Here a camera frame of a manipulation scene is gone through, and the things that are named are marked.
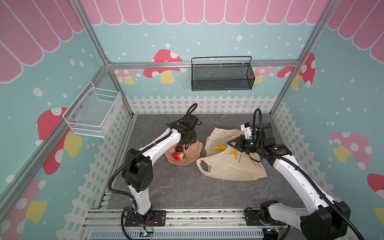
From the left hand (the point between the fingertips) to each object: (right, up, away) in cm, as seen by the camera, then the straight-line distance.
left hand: (191, 141), depth 89 cm
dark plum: (-8, -5, +5) cm, 11 cm away
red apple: (-7, -9, +3) cm, 12 cm away
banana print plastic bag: (+18, -9, -15) cm, 25 cm away
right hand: (+19, +1, -14) cm, 23 cm away
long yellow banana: (+20, -4, +10) cm, 22 cm away
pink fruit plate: (+1, -8, +7) cm, 11 cm away
